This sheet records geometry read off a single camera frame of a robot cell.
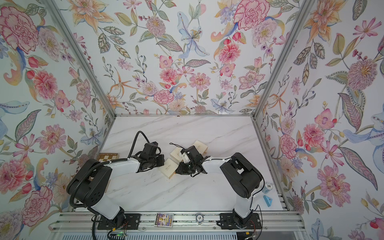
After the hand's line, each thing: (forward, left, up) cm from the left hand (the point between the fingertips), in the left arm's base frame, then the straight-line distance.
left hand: (168, 159), depth 94 cm
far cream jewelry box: (+8, -21, +1) cm, 23 cm away
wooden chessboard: (+2, +39, 0) cm, 39 cm away
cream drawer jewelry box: (-7, -2, +2) cm, 7 cm away
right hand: (-7, -6, 0) cm, 9 cm away
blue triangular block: (-25, -55, +1) cm, 60 cm away
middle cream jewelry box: (+2, -5, +1) cm, 5 cm away
